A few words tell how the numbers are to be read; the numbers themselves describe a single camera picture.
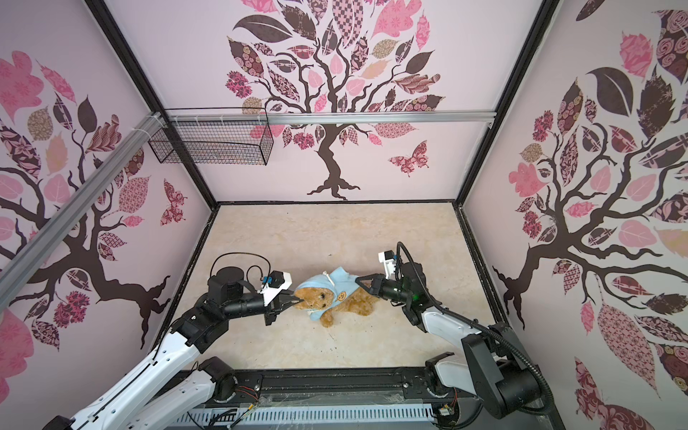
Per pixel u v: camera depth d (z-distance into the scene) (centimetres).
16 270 50
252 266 59
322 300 69
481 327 47
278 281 59
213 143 122
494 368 42
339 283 74
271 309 61
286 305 65
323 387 75
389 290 73
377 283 73
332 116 93
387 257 78
